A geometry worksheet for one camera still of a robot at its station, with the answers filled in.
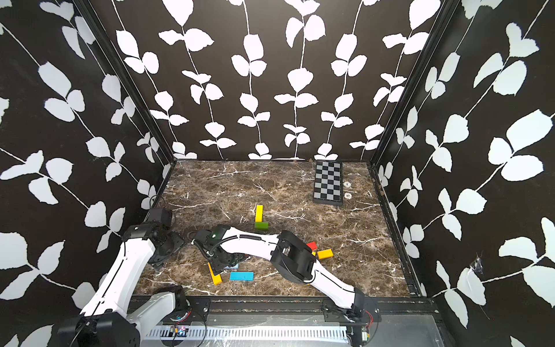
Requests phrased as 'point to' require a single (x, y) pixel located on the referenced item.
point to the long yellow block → (217, 279)
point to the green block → (261, 225)
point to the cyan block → (241, 275)
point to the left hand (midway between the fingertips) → (177, 246)
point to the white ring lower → (347, 196)
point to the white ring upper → (347, 184)
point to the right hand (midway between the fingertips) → (224, 266)
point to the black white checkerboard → (328, 184)
